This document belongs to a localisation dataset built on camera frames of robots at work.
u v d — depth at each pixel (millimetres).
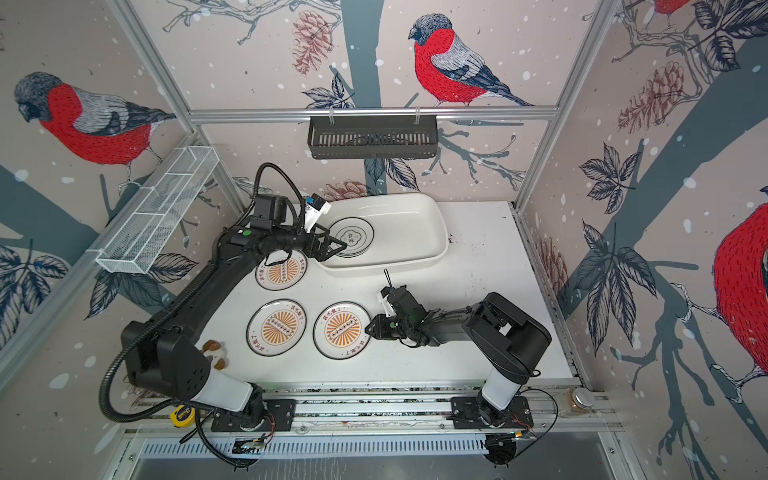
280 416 731
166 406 463
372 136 1065
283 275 1007
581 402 658
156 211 777
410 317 713
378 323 779
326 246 696
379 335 762
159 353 407
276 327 885
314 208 688
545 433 700
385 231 1180
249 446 713
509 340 464
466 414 732
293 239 674
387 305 833
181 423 713
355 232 1104
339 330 878
